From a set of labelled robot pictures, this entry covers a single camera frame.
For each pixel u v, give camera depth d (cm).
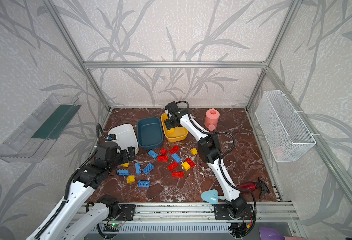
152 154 94
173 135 101
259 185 80
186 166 87
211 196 77
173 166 88
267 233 68
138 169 86
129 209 76
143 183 81
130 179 83
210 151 64
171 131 99
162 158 94
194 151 94
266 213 75
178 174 85
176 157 91
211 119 102
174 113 77
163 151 94
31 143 64
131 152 69
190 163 89
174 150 95
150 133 102
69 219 44
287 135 61
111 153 57
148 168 87
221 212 74
